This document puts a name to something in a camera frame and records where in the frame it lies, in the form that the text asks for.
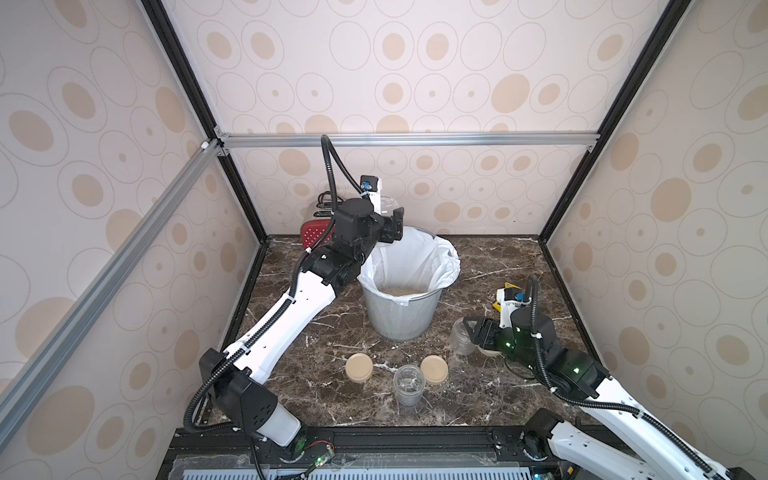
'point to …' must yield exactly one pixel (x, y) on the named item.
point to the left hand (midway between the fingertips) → (398, 204)
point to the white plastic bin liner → (418, 265)
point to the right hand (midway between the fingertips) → (481, 319)
